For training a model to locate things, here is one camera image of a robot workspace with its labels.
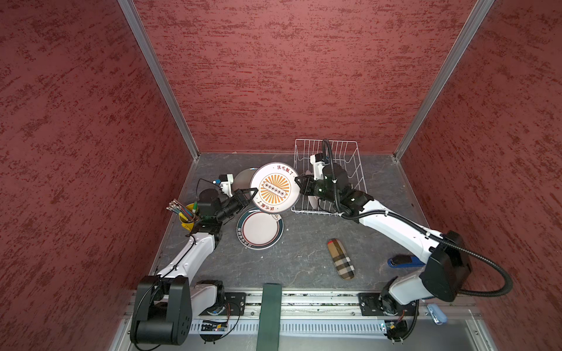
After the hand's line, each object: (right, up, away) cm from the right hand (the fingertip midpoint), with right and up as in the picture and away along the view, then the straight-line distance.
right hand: (294, 183), depth 78 cm
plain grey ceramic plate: (-25, 0, +28) cm, 37 cm away
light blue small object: (+48, -44, -7) cm, 65 cm away
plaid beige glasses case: (+18, -30, +3) cm, 36 cm away
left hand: (-14, -4, +2) cm, 14 cm away
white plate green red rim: (-14, -20, +12) cm, 27 cm away
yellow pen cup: (-42, -16, +5) cm, 45 cm away
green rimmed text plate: (+9, -9, +17) cm, 21 cm away
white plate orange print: (-6, -3, +1) cm, 7 cm away
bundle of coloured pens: (-42, -12, +5) cm, 44 cm away
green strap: (-8, -48, -10) cm, 49 cm away
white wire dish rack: (+29, +15, +38) cm, 51 cm away
